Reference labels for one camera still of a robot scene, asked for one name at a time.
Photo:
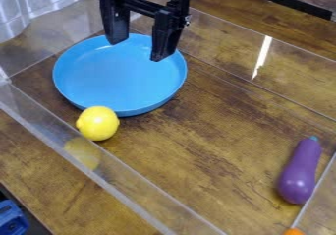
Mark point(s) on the blue plastic object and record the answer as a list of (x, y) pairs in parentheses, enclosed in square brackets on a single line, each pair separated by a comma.
[(13, 223)]

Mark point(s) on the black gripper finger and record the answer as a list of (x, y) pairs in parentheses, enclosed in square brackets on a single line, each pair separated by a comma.
[(115, 15), (165, 33)]

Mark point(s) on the orange toy piece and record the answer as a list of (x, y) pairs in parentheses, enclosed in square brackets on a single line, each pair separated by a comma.
[(293, 231)]

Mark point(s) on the purple toy eggplant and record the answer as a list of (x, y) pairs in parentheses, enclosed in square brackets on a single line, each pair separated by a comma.
[(296, 182)]

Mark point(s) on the clear acrylic enclosure wall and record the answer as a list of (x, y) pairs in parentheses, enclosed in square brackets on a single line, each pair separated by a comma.
[(191, 169)]

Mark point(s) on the yellow toy lemon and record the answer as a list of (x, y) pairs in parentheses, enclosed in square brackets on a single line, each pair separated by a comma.
[(97, 123)]

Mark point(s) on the blue round tray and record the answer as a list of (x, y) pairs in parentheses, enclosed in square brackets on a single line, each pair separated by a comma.
[(99, 74)]

